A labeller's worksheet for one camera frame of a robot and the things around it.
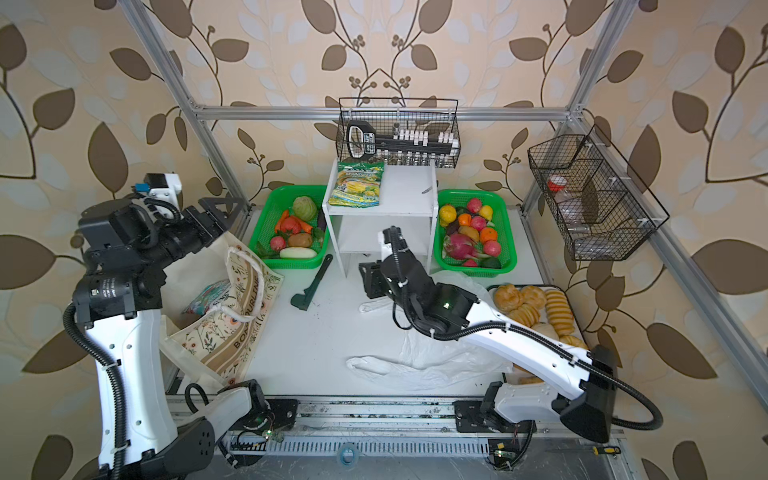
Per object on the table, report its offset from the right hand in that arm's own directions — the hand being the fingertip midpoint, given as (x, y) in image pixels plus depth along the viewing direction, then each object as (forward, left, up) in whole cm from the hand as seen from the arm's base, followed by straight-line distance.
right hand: (365, 268), depth 68 cm
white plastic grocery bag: (-13, -16, -28) cm, 34 cm away
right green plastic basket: (+30, -36, -24) cm, 52 cm away
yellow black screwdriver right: (-34, -57, -29) cm, 72 cm away
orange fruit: (+29, -40, -24) cm, 55 cm away
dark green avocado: (+18, -39, -25) cm, 50 cm away
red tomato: (+36, +31, -23) cm, 53 cm away
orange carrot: (+39, +35, -24) cm, 58 cm away
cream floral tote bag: (-12, +35, -12) cm, 39 cm away
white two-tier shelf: (+18, -11, +4) cm, 21 cm away
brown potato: (+29, +26, -25) cm, 46 cm away
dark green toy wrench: (+7, +23, -28) cm, 37 cm away
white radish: (+24, +26, -25) cm, 44 cm away
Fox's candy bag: (+2, +44, -15) cm, 47 cm away
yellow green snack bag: (+22, +2, +6) cm, 23 cm away
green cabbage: (+41, +26, -20) cm, 52 cm away
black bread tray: (+2, -54, -28) cm, 61 cm away
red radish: (+29, +34, -25) cm, 51 cm away
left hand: (+4, +24, +17) cm, 30 cm away
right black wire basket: (+12, -59, +4) cm, 60 cm away
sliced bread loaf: (0, -57, -28) cm, 63 cm away
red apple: (+23, -41, -25) cm, 53 cm away
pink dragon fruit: (+22, -29, -22) cm, 42 cm away
